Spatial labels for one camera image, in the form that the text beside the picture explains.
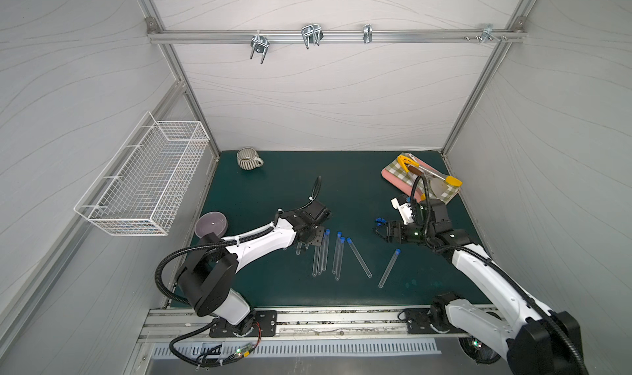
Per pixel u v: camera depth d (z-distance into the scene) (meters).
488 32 0.77
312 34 0.77
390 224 0.70
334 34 0.79
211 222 0.92
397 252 0.88
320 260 0.86
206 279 0.43
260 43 0.80
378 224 0.95
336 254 0.88
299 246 0.61
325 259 0.86
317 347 0.70
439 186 1.06
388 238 0.70
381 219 0.96
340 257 0.86
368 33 0.78
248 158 1.10
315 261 0.86
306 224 0.64
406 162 1.15
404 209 0.73
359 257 0.86
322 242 0.77
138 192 0.68
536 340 0.38
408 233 0.70
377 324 0.75
